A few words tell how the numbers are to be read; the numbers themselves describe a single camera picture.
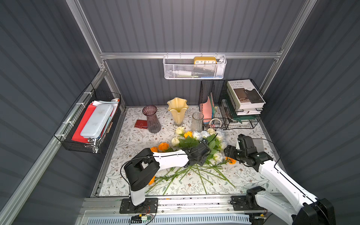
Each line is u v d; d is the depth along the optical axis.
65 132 0.61
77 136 0.66
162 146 0.91
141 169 0.49
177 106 0.99
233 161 0.86
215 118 1.02
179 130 1.00
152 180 0.79
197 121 0.89
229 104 1.15
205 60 0.87
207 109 1.16
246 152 0.62
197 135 0.93
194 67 0.90
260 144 0.96
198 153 0.67
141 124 1.05
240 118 0.99
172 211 0.72
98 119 0.71
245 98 0.92
